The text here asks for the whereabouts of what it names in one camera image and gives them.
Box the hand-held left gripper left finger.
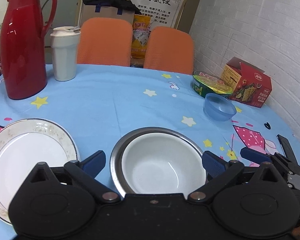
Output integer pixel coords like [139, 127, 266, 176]
[27, 150, 122, 203]

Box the white bowl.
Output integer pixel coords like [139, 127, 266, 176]
[121, 133, 207, 194]

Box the blue translucent bowl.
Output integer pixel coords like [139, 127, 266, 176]
[203, 93, 237, 122]

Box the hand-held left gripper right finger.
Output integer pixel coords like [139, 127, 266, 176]
[187, 151, 281, 203]

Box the stainless steel bowl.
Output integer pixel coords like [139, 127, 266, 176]
[109, 127, 210, 198]

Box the orange chair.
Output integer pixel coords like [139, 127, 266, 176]
[143, 27, 194, 75]
[77, 18, 133, 67]

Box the red thermos jug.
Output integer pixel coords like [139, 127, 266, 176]
[0, 0, 58, 100]

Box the red cracker box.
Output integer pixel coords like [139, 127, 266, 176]
[220, 57, 272, 108]

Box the cardboard box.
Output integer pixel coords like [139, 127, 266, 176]
[80, 4, 135, 24]

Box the yellow plastic bag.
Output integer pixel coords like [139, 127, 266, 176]
[130, 14, 153, 67]

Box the white gold-rimmed plate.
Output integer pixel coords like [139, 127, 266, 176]
[0, 119, 80, 227]

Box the green instant noodle bowl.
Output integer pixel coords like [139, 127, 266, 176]
[192, 70, 233, 98]

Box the white tumbler cup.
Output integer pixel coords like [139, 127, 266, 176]
[50, 26, 81, 82]

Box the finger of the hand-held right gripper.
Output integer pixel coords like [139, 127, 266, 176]
[277, 134, 300, 177]
[240, 147, 288, 171]

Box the wall poster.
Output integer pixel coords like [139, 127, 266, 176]
[76, 0, 187, 30]

